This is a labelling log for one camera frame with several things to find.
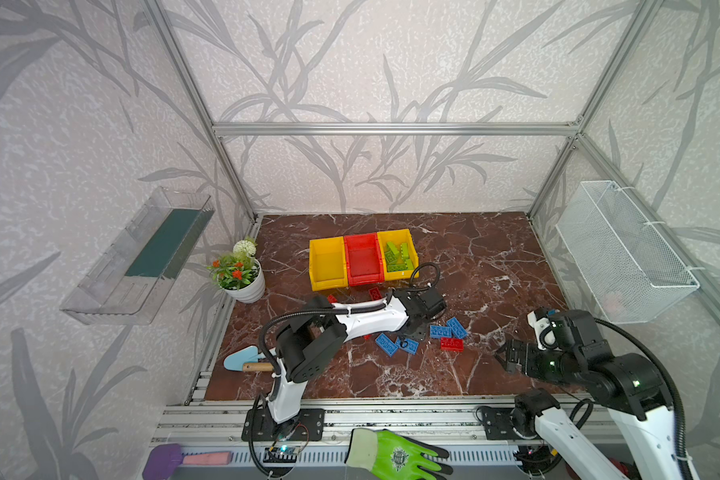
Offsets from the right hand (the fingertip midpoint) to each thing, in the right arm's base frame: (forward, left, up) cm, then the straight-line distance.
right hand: (509, 348), depth 68 cm
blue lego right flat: (+11, +13, -18) cm, 25 cm away
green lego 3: (+37, +26, -17) cm, 48 cm away
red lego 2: (+7, +9, -18) cm, 22 cm away
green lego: (+40, +26, -16) cm, 50 cm away
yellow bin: (+36, +49, -18) cm, 64 cm away
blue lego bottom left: (+7, +28, -18) cm, 34 cm away
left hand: (+13, +19, -16) cm, 28 cm away
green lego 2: (+35, +22, -16) cm, 44 cm away
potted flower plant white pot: (+23, +70, -3) cm, 74 cm away
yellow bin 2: (+39, +23, -16) cm, 48 cm away
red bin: (+40, +36, -20) cm, 57 cm away
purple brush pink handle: (-20, +81, -17) cm, 85 cm away
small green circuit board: (-19, +54, -20) cm, 61 cm away
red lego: (+22, +46, -18) cm, 54 cm away
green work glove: (-19, +27, -17) cm, 37 cm away
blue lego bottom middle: (+6, +22, -16) cm, 28 cm away
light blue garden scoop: (+2, +70, -16) cm, 72 cm away
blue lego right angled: (+12, +7, -17) cm, 22 cm away
